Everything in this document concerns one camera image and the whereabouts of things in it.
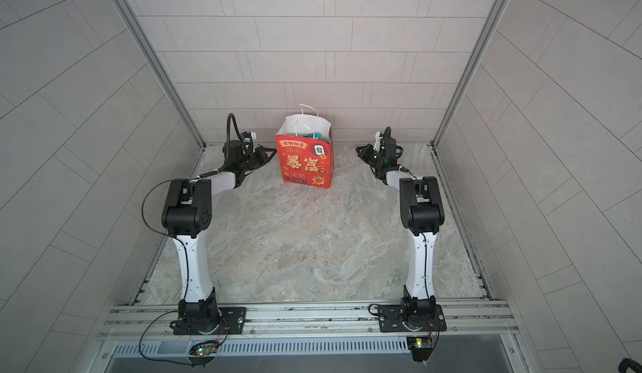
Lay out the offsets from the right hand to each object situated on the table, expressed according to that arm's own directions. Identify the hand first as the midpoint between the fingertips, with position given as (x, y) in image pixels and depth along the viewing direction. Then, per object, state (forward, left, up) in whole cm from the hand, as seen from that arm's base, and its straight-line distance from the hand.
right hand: (357, 145), depth 103 cm
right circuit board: (-67, -10, -13) cm, 69 cm away
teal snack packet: (-1, +16, +7) cm, 18 cm away
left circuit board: (-65, +47, -7) cm, 81 cm away
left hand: (0, +32, +2) cm, 32 cm away
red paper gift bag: (-11, +20, +11) cm, 25 cm away
